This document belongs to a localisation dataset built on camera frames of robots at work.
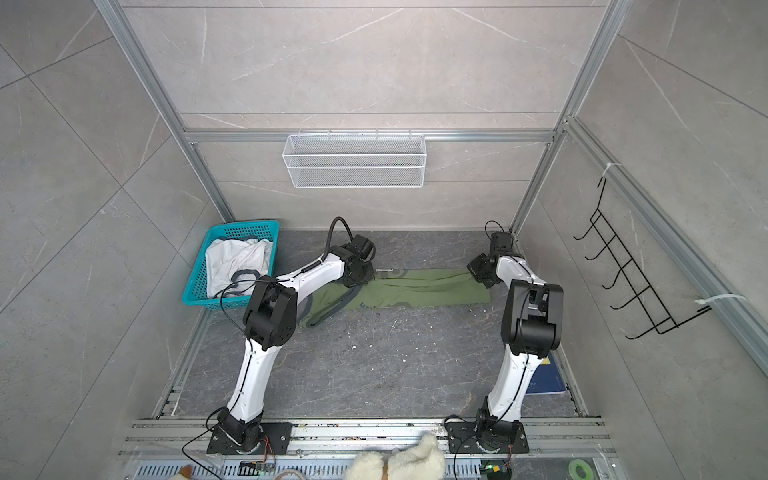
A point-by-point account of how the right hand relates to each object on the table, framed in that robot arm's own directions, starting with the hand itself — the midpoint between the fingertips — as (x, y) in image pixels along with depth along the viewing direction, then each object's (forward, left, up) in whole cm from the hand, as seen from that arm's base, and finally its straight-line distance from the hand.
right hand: (475, 269), depth 101 cm
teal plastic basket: (-8, +81, -1) cm, 81 cm away
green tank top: (-5, +28, -3) cm, 29 cm away
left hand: (-1, +36, -1) cm, 36 cm away
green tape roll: (-56, -13, -6) cm, 58 cm away
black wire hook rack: (-20, -25, +28) cm, 42 cm away
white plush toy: (-55, +24, +6) cm, 60 cm away
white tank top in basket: (+6, +87, +2) cm, 87 cm away
